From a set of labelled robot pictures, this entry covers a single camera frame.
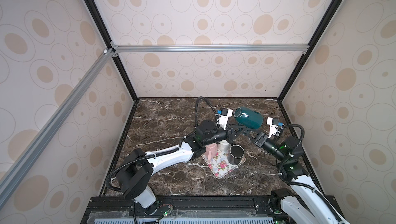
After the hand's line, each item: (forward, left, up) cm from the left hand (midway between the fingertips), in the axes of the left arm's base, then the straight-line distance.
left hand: (250, 129), depth 64 cm
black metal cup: (-1, +2, -23) cm, 23 cm away
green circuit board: (-26, +35, -29) cm, 53 cm away
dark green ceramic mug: (+4, +1, +4) cm, 5 cm away
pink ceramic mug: (+1, +15, -23) cm, 27 cm away
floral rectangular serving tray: (-5, +10, -32) cm, 33 cm away
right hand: (+2, 0, -5) cm, 5 cm away
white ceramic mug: (+6, +7, -27) cm, 29 cm away
